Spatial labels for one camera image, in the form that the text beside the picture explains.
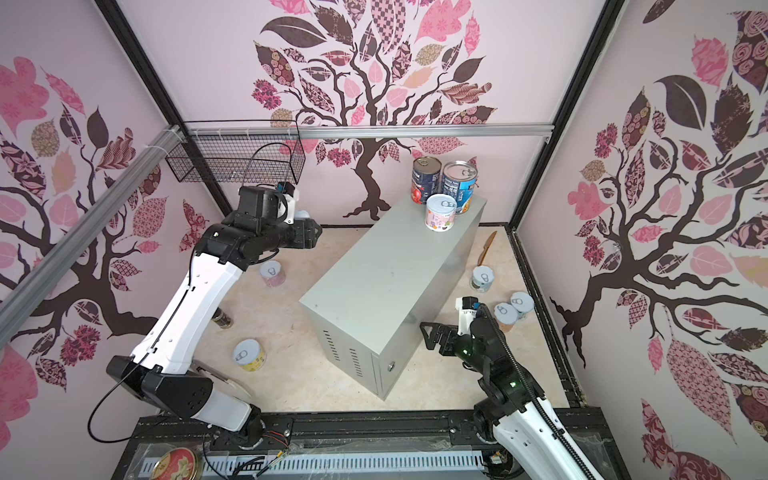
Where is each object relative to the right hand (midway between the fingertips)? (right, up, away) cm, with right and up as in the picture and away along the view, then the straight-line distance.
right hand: (433, 324), depth 75 cm
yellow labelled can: (-51, -10, +6) cm, 52 cm away
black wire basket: (-61, +51, +20) cm, 82 cm away
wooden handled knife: (+27, +22, +39) cm, 52 cm away
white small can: (+20, +10, +22) cm, 31 cm away
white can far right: (+31, +3, +16) cm, 35 cm away
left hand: (-33, +24, -2) cm, 40 cm away
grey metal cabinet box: (-15, +8, -17) cm, 24 cm away
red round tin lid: (-61, -30, -8) cm, 68 cm away
